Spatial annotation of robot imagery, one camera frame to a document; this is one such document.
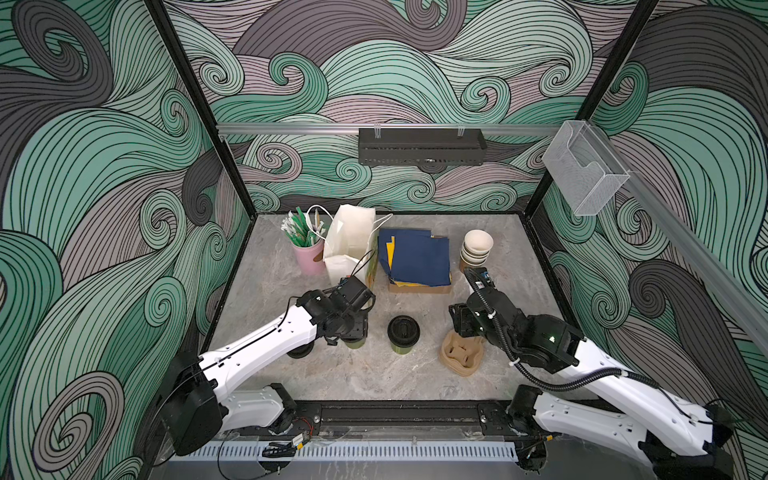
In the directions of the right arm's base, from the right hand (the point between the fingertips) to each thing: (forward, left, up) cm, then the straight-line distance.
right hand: (457, 309), depth 71 cm
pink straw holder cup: (+21, +41, -9) cm, 47 cm away
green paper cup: (-3, +26, -17) cm, 31 cm away
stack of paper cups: (+23, -10, -6) cm, 26 cm away
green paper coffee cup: (-5, +13, -13) cm, 19 cm away
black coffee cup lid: (-4, +42, -18) cm, 46 cm away
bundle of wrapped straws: (+31, +45, -7) cm, 55 cm away
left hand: (-1, +25, -10) cm, 27 cm away
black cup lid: (-2, +13, -8) cm, 15 cm away
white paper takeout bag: (+30, +29, -14) cm, 44 cm away
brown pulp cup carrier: (-6, -3, -16) cm, 17 cm away
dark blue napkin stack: (+27, +7, -16) cm, 32 cm away
